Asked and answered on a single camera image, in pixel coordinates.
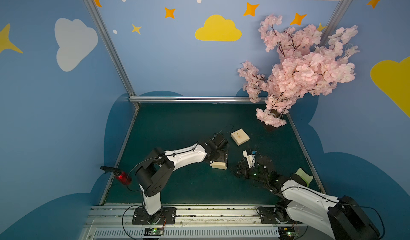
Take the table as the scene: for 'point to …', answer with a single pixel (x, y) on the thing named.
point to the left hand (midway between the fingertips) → (224, 156)
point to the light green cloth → (307, 178)
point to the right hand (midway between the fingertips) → (236, 166)
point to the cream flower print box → (239, 137)
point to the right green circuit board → (286, 233)
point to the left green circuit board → (153, 231)
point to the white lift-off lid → (218, 165)
